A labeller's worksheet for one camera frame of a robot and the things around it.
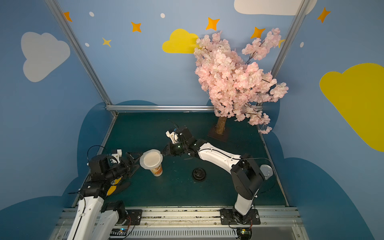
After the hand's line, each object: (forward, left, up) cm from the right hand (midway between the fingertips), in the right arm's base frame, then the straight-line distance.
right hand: (163, 151), depth 79 cm
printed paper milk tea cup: (-7, +3, -11) cm, 13 cm away
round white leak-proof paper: (-4, +6, -1) cm, 7 cm away
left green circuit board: (-35, +18, -20) cm, 45 cm away
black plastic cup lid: (-5, -20, -17) cm, 27 cm away
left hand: (-5, +10, +1) cm, 11 cm away
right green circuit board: (-32, -44, -22) cm, 59 cm away
